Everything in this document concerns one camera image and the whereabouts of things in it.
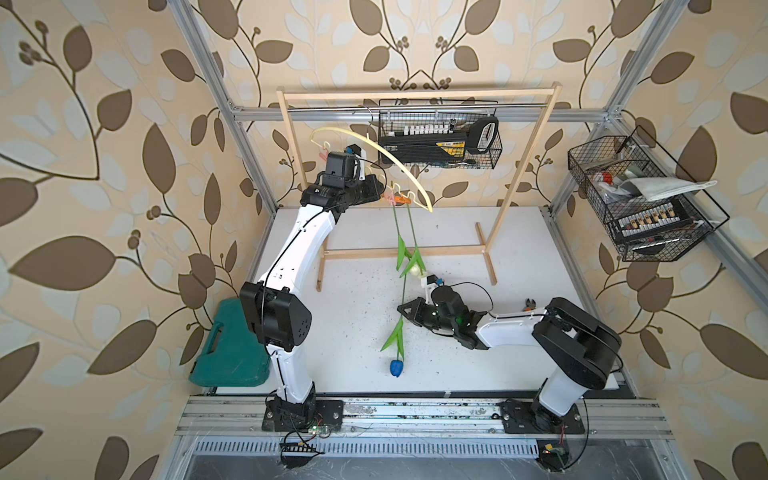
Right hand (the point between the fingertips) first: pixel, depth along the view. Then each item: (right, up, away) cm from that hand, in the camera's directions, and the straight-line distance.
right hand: (396, 308), depth 86 cm
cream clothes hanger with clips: (-2, +33, -5) cm, 33 cm away
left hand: (-3, +36, -6) cm, 36 cm away
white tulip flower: (+2, +16, +4) cm, 17 cm away
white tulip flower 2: (+7, +11, +7) cm, 15 cm away
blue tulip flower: (0, -8, -5) cm, 9 cm away
